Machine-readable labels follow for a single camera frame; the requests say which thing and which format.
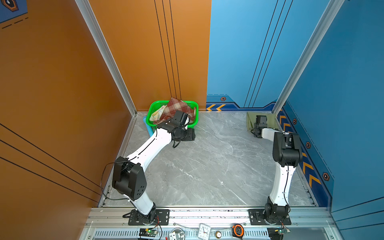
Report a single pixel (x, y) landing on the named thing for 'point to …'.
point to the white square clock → (204, 233)
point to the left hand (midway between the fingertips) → (191, 134)
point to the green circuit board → (148, 232)
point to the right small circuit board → (282, 231)
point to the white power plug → (177, 234)
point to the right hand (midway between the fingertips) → (255, 125)
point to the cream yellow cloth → (157, 115)
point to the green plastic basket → (155, 105)
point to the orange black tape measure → (238, 231)
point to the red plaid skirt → (174, 105)
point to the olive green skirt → (271, 119)
